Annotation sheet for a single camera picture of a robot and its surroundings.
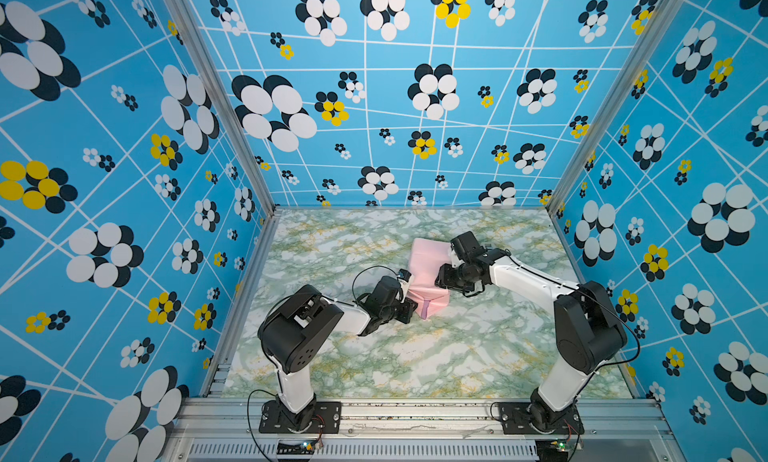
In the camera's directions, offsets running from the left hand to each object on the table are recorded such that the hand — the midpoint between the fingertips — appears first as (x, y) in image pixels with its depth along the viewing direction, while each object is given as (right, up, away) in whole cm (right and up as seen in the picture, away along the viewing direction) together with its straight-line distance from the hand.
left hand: (418, 305), depth 93 cm
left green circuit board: (-29, -29, -22) cm, 47 cm away
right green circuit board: (+30, -29, -23) cm, 47 cm away
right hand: (+7, +7, -1) cm, 10 cm away
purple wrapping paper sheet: (+3, +14, +3) cm, 15 cm away
